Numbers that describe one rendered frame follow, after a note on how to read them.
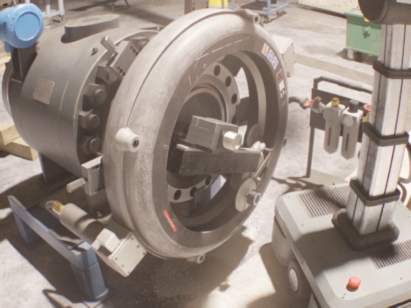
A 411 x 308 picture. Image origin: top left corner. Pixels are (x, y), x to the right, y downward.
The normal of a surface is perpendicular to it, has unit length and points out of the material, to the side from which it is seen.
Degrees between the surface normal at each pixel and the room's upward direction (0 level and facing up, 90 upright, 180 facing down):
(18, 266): 0
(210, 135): 65
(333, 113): 90
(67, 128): 80
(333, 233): 0
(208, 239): 90
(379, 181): 90
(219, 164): 90
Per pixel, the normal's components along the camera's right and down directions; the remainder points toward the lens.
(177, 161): -0.57, -0.02
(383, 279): -0.02, -0.88
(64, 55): -0.37, -0.51
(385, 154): 0.19, 0.46
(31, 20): 0.79, 0.28
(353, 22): -0.56, 0.41
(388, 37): -0.98, 0.11
